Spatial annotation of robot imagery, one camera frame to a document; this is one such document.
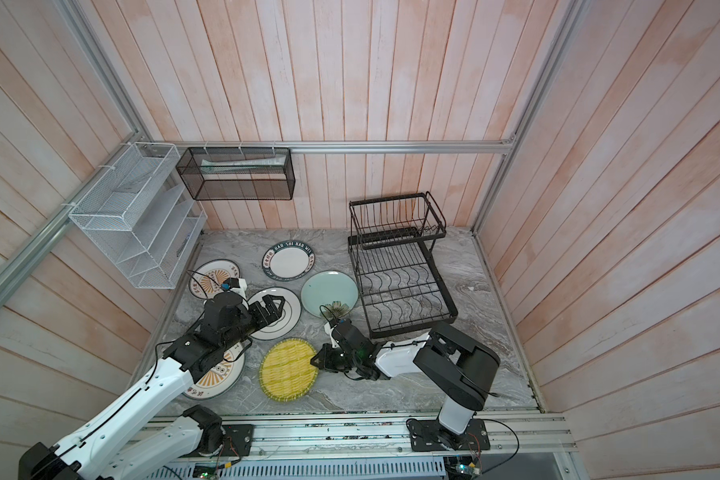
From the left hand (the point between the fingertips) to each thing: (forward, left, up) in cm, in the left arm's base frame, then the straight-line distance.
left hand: (275, 311), depth 79 cm
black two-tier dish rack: (+21, -32, +5) cm, 39 cm away
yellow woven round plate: (-10, -1, -15) cm, 19 cm away
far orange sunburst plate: (+21, +32, -16) cm, 42 cm away
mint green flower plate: (+17, -15, -15) cm, 27 cm away
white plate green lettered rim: (+31, +4, -17) cm, 36 cm away
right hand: (-9, -9, -14) cm, 19 cm away
